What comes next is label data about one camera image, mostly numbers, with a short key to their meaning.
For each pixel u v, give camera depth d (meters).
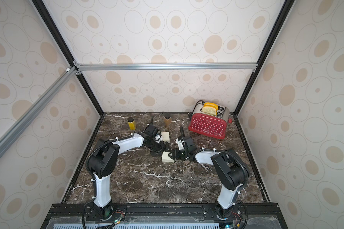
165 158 0.90
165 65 0.88
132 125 1.06
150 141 0.78
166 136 1.01
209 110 0.95
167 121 1.08
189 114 1.16
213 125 0.95
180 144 0.87
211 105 0.96
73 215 0.73
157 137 0.90
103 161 0.52
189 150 0.74
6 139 0.54
